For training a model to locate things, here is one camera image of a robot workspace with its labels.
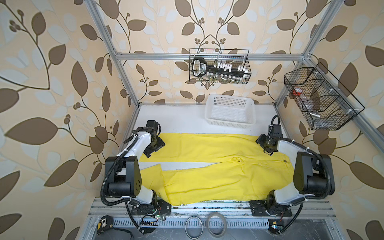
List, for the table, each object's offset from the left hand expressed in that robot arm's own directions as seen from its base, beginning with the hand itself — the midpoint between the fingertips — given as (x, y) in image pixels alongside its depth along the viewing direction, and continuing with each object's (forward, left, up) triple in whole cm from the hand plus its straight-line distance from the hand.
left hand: (154, 147), depth 88 cm
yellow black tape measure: (-37, +17, -4) cm, 41 cm away
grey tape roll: (-33, -33, -8) cm, 48 cm away
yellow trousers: (-11, -51, -6) cm, 53 cm away
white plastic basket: (+36, -52, -6) cm, 63 cm away
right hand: (+7, -66, -3) cm, 67 cm away
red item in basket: (+21, -80, +28) cm, 87 cm away
